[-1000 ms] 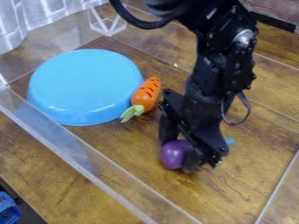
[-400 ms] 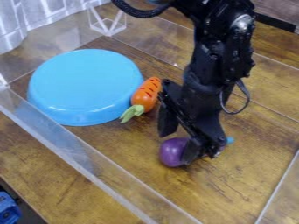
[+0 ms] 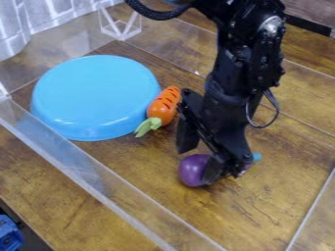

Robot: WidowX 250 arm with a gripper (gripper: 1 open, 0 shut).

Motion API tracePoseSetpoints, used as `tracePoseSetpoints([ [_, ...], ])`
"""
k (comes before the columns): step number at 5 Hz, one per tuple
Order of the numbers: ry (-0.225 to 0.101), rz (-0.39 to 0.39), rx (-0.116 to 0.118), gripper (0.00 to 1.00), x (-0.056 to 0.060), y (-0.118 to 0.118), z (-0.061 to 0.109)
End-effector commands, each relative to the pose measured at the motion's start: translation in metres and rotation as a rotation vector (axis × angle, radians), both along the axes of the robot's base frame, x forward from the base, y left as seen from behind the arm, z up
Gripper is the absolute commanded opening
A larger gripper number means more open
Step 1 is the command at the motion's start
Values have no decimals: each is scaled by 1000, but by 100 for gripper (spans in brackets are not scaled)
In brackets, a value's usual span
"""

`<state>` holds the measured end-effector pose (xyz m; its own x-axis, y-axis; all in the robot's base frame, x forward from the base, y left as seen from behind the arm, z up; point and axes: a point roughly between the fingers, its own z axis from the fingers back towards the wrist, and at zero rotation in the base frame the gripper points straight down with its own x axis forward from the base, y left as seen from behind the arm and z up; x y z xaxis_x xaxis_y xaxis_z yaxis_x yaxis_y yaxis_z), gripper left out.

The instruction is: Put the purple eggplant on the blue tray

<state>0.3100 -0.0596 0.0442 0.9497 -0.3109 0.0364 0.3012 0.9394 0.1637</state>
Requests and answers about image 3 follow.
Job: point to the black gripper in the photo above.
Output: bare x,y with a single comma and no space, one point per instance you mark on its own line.
212,118

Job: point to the purple toy eggplant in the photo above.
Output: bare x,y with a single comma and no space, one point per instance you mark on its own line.
191,169

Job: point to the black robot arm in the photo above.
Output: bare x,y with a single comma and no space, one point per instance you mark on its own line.
250,34

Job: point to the blue round tray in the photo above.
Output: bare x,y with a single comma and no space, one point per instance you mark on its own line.
92,98

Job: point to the orange toy carrot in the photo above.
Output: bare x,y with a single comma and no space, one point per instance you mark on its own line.
160,111

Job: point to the blue object at corner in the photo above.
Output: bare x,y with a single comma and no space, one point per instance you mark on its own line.
11,236

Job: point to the white brick pattern curtain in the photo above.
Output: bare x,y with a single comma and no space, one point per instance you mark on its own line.
25,17

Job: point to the clear acrylic enclosure wall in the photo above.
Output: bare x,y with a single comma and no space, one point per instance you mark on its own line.
108,196

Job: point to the clear acrylic corner bracket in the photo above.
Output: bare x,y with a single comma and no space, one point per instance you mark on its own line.
119,29

